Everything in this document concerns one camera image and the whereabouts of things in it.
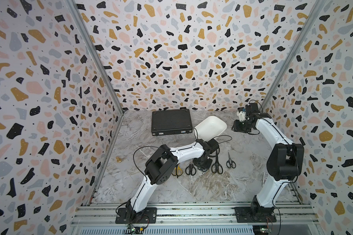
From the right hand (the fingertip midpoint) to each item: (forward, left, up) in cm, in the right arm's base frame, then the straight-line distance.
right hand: (235, 127), depth 94 cm
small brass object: (-19, +73, -10) cm, 76 cm away
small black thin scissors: (-18, +3, -14) cm, 23 cm away
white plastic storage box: (+9, +14, -13) cm, 21 cm away
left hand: (-22, +18, -13) cm, 31 cm away
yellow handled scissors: (-24, +36, -13) cm, 45 cm away
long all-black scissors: (-21, +12, -13) cm, 28 cm away
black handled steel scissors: (-23, +28, -14) cm, 39 cm away
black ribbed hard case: (+10, +44, -6) cm, 45 cm away
